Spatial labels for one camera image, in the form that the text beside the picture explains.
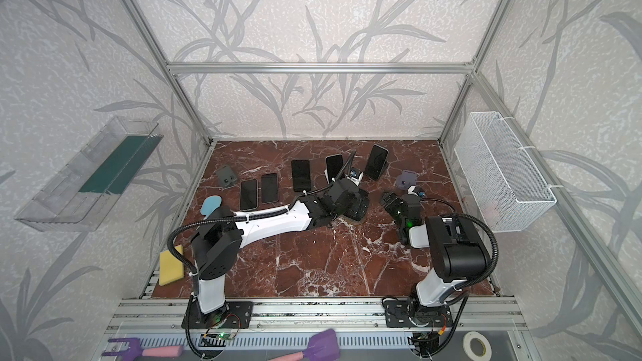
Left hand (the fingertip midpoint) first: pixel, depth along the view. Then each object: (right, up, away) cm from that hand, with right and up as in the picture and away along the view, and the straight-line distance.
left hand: (362, 188), depth 85 cm
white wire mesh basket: (+34, +2, -25) cm, 42 cm away
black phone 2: (-10, +8, +11) cm, 17 cm away
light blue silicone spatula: (-59, -8, +11) cm, 60 cm away
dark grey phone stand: (-55, +3, +17) cm, 58 cm away
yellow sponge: (-65, -27, -3) cm, 70 cm away
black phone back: (-23, +4, +11) cm, 26 cm away
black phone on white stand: (-13, +8, +11) cm, 19 cm away
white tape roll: (+27, -43, -18) cm, 54 cm away
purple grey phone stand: (+20, +2, +14) cm, 25 cm away
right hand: (+11, -2, +12) cm, 16 cm away
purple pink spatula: (-12, -42, -17) cm, 47 cm away
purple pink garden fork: (-65, -44, -16) cm, 80 cm away
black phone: (-36, -2, +16) cm, 40 cm away
